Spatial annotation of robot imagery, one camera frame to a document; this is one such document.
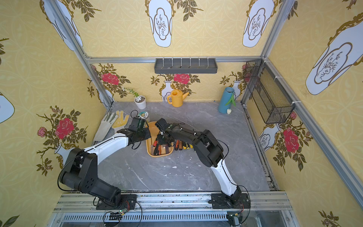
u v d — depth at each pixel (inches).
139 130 29.1
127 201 28.8
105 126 41.4
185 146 36.3
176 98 43.8
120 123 42.0
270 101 30.1
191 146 36.4
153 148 36.2
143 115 40.5
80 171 17.4
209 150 21.3
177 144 37.3
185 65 36.6
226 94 39.1
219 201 28.8
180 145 36.8
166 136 27.6
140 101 43.1
